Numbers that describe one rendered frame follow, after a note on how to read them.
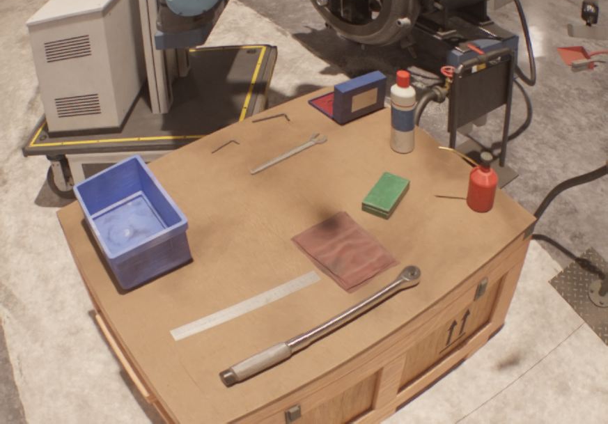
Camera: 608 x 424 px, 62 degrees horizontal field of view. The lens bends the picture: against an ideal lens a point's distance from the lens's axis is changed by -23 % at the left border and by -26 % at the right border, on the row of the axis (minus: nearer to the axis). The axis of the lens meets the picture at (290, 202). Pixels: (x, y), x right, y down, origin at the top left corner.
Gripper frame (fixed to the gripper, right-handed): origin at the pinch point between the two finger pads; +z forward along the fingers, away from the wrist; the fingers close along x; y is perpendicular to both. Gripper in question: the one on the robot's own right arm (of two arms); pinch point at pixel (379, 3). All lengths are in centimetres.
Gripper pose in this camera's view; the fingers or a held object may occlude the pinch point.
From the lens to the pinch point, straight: 189.2
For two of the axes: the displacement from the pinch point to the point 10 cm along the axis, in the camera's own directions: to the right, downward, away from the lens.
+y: -8.9, 3.5, 2.8
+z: 4.4, 5.9, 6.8
